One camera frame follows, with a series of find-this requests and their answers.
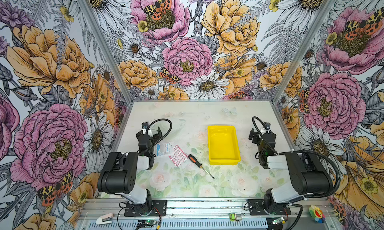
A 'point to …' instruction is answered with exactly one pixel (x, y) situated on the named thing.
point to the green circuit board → (146, 221)
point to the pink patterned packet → (179, 157)
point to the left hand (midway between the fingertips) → (152, 131)
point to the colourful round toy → (317, 214)
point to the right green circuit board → (275, 221)
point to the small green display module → (232, 217)
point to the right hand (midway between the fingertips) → (260, 133)
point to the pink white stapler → (105, 219)
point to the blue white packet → (164, 149)
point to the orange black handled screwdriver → (198, 163)
